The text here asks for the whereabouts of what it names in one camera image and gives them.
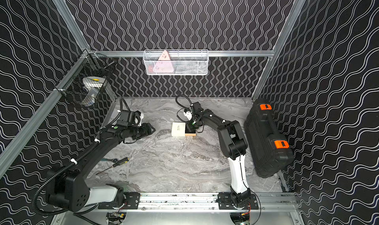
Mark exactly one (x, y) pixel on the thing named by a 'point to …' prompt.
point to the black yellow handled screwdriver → (125, 160)
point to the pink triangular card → (164, 64)
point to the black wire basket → (97, 66)
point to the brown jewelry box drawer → (192, 132)
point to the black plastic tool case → (270, 151)
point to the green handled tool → (114, 160)
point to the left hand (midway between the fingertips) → (151, 128)
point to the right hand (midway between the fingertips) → (189, 126)
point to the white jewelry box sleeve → (178, 129)
